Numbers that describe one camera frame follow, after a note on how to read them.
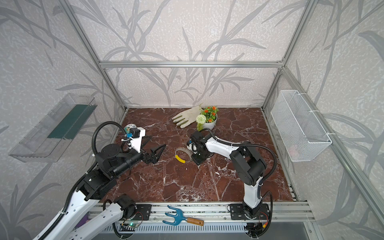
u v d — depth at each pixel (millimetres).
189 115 1153
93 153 447
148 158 564
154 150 551
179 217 721
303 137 608
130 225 707
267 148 468
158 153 587
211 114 963
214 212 752
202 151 753
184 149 966
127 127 989
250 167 487
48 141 634
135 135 519
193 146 825
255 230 725
